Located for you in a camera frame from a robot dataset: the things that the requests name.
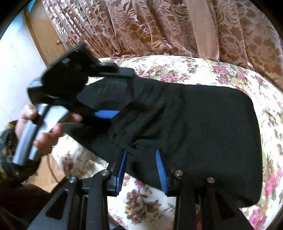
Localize brown floral curtain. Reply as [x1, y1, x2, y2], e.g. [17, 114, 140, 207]
[42, 1, 282, 88]

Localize wooden wardrobe door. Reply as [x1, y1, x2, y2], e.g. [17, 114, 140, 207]
[24, 1, 67, 66]

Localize black pants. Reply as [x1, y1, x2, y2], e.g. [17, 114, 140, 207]
[66, 76, 263, 207]

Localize floral bed sheet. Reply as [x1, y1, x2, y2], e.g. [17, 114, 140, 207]
[51, 55, 283, 230]

